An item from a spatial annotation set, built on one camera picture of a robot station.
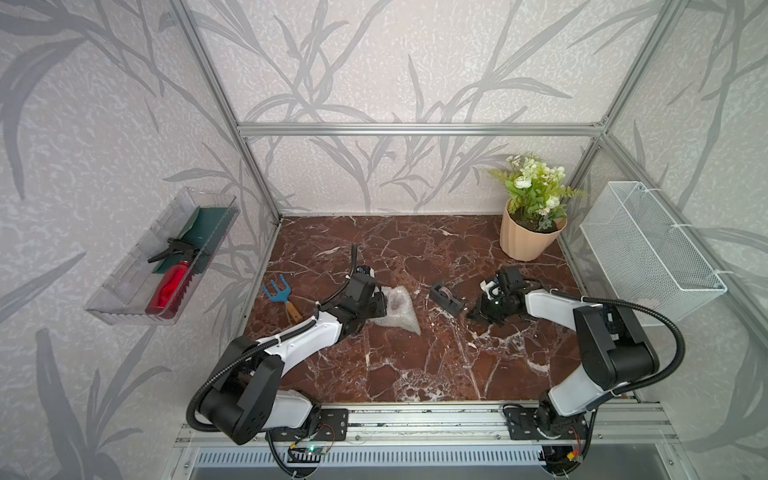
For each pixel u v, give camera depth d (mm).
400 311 848
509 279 772
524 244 987
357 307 687
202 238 716
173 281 600
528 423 726
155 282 630
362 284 688
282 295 985
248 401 417
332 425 735
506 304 738
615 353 462
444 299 912
